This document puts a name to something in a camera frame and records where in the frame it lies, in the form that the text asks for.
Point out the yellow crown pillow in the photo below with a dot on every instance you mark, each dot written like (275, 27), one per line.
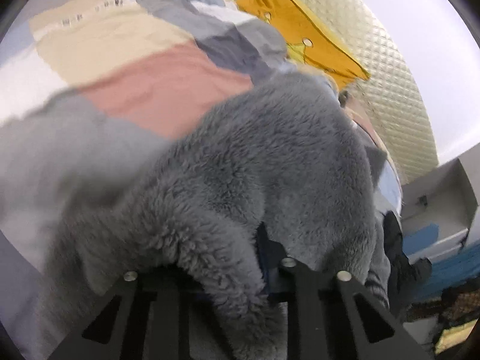
(309, 41)

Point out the black garment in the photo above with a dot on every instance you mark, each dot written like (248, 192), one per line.
(405, 279)

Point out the grey fleece garment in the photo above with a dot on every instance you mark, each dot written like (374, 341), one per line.
(283, 155)

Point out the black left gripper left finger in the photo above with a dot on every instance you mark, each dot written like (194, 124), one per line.
(142, 316)

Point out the colourful patchwork bed quilt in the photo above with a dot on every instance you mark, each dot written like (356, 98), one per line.
(97, 89)

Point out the cream quilted headboard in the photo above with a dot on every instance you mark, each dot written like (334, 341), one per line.
(390, 96)

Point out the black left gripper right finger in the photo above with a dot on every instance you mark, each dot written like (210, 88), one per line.
(330, 316)

